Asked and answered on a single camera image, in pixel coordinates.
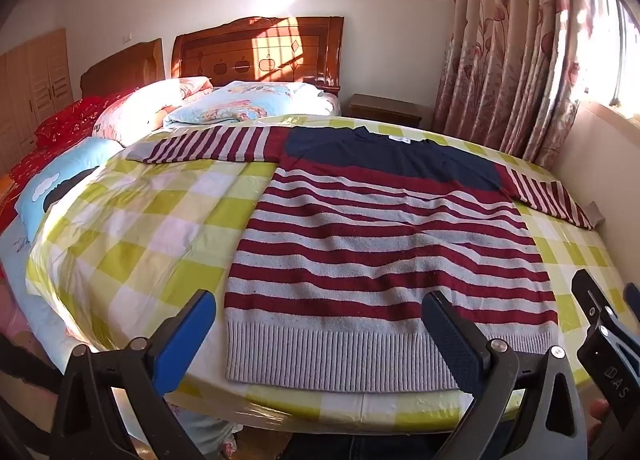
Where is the pink floral curtain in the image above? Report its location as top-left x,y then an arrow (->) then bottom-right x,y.
432,0 -> 621,166

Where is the light wooden wardrobe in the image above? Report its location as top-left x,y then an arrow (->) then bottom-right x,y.
0,28 -> 75,176

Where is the red patterned blanket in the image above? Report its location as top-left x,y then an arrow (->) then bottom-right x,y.
0,94 -> 131,236

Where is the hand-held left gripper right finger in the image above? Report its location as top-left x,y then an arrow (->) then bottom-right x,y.
421,290 -> 591,460

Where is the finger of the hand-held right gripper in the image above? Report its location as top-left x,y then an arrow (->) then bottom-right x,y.
623,282 -> 640,327
571,268 -> 618,338

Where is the yellow checked tablecloth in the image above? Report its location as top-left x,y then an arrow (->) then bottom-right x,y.
25,115 -> 640,433

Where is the pink floral pillow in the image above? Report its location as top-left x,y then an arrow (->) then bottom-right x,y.
177,76 -> 214,103

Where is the large carved wooden headboard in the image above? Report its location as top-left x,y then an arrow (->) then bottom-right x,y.
171,16 -> 346,95

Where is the light blue floral quilt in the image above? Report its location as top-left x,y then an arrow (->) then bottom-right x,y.
162,81 -> 341,127

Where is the brown wooden nightstand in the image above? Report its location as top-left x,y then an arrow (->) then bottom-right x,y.
348,93 -> 423,130

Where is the small plain wooden headboard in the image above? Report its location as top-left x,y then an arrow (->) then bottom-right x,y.
80,38 -> 166,96

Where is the blue cloud print pillow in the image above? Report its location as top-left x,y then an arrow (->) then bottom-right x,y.
15,136 -> 123,241

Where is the window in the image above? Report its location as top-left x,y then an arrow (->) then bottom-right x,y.
575,0 -> 640,111

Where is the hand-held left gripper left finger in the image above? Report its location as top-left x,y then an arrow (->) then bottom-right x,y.
50,289 -> 218,460

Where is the white pink pillow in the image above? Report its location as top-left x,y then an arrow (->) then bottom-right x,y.
94,77 -> 201,146

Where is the red grey striped sweater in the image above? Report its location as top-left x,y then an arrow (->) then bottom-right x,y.
125,124 -> 608,396

